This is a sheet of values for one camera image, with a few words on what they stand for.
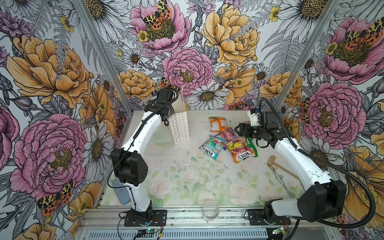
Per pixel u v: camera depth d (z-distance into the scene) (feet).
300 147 1.73
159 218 2.40
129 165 1.54
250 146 3.11
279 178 2.86
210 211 2.55
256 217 2.42
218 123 3.58
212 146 3.17
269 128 2.02
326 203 1.32
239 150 3.01
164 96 2.17
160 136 3.52
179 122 2.93
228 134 3.36
